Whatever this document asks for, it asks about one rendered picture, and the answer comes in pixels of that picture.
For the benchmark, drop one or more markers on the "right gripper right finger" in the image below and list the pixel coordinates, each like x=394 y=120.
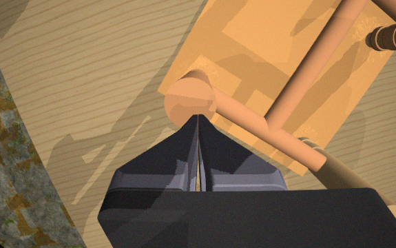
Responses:
x=230 y=167

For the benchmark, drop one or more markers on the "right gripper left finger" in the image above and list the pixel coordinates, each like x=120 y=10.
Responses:
x=165 y=165

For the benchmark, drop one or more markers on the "light brown wooden stool legs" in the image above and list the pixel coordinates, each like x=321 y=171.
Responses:
x=193 y=94

